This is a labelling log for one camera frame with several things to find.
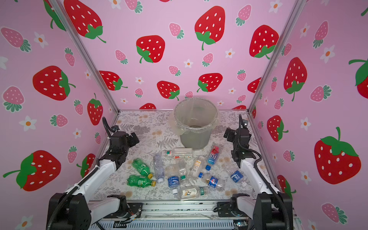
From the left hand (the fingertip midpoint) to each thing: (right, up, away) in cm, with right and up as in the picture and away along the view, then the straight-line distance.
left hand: (129, 136), depth 86 cm
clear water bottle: (+17, -21, +3) cm, 27 cm away
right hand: (+64, +4, -3) cm, 64 cm away
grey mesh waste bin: (+41, +12, +17) cm, 46 cm away
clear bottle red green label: (+30, -12, +9) cm, 34 cm away
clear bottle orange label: (+41, -20, -3) cm, 45 cm away
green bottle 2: (+9, -25, -8) cm, 27 cm away
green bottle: (+9, -19, -2) cm, 21 cm away
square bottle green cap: (+37, -29, -12) cm, 48 cm away
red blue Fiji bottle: (+51, -13, +2) cm, 53 cm away
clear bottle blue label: (+27, -23, -1) cm, 35 cm away
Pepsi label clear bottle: (+51, -25, -8) cm, 57 cm away
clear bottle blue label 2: (+64, -22, -6) cm, 68 cm away
